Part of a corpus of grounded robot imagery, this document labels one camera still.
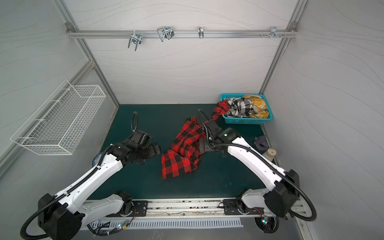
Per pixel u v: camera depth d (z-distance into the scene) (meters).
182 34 0.80
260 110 1.04
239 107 1.07
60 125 0.69
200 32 0.78
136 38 0.79
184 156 0.83
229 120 1.04
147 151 0.69
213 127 0.59
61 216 0.37
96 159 0.86
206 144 0.69
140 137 0.59
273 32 0.76
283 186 0.39
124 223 0.69
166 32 0.77
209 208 0.75
